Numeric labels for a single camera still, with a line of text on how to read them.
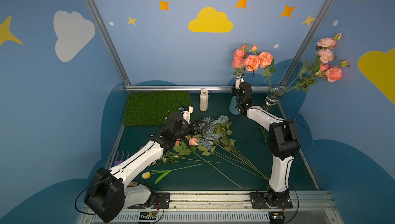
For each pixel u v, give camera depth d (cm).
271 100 99
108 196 40
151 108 111
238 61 84
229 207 73
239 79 81
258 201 74
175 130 61
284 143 54
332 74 69
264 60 72
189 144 91
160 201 73
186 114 72
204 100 102
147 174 80
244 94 73
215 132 88
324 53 71
